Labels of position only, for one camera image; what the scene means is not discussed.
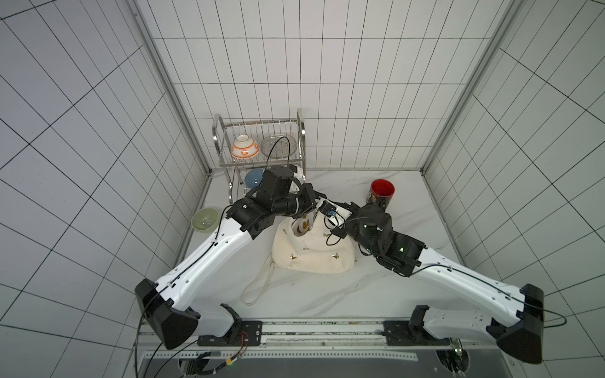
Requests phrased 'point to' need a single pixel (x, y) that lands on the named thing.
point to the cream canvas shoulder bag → (324, 249)
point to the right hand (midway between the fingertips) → (320, 204)
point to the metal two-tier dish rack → (224, 132)
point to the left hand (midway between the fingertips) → (323, 204)
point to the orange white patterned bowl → (244, 147)
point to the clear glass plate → (280, 149)
